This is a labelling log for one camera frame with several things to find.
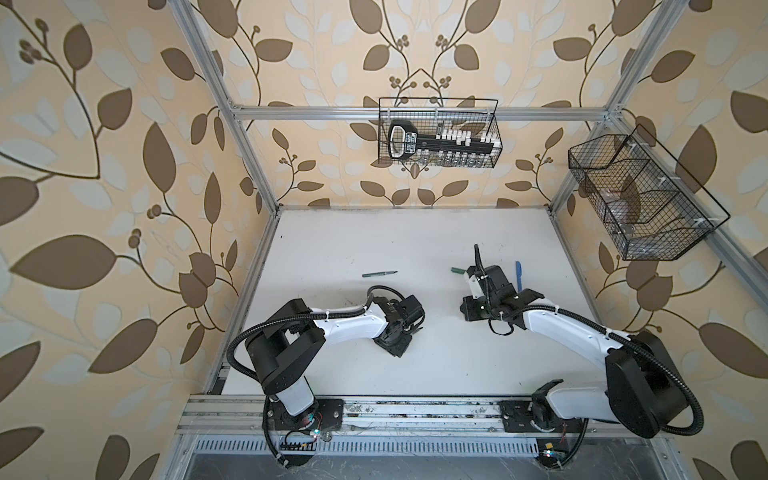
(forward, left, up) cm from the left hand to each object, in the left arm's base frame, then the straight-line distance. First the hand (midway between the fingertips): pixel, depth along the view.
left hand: (400, 345), depth 86 cm
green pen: (+24, +8, -1) cm, 26 cm away
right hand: (+9, -19, +5) cm, 21 cm away
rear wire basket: (+44, -11, +32) cm, 56 cm away
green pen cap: (+26, -19, +1) cm, 32 cm away
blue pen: (+29, -41, 0) cm, 50 cm away
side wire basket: (+24, -61, +34) cm, 74 cm away
